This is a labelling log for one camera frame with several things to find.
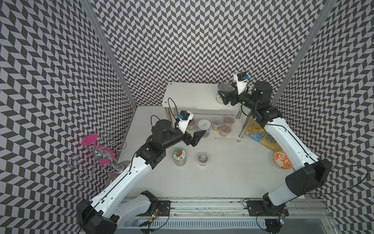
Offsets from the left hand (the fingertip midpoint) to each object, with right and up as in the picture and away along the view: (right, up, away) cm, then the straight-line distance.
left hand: (197, 127), depth 67 cm
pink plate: (-52, -6, +2) cm, 53 cm away
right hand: (+14, +19, +5) cm, 24 cm away
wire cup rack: (-43, -13, +2) cm, 45 cm away
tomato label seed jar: (-10, -18, +16) cm, 26 cm away
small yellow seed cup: (+12, 0, +27) cm, 30 cm away
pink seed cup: (-4, 0, +26) cm, 26 cm away
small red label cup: (+4, -20, +18) cm, 27 cm away
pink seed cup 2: (+17, -3, +24) cm, 30 cm away
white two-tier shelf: (+1, +14, +9) cm, 17 cm away
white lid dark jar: (+4, 0, +21) cm, 21 cm away
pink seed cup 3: (+22, +3, +30) cm, 37 cm away
